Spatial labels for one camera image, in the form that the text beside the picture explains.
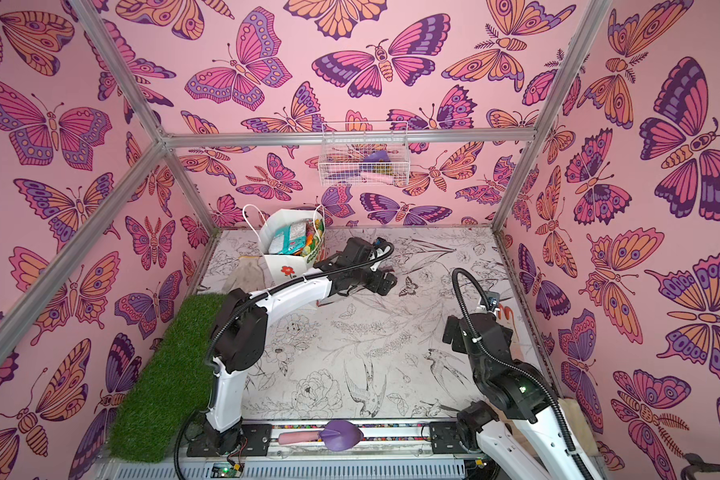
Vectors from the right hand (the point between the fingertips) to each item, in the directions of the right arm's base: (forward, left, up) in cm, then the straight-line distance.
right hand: (471, 318), depth 71 cm
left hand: (+19, +18, -8) cm, 28 cm away
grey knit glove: (+28, +69, -20) cm, 77 cm away
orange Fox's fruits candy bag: (+21, +41, +5) cm, 46 cm away
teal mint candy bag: (+23, +47, +3) cm, 53 cm away
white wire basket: (+52, +26, +12) cm, 59 cm away
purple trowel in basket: (+46, +22, +12) cm, 52 cm away
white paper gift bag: (+15, +48, 0) cm, 51 cm away
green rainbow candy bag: (+28, +39, +4) cm, 48 cm away
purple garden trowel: (-21, +32, -20) cm, 44 cm away
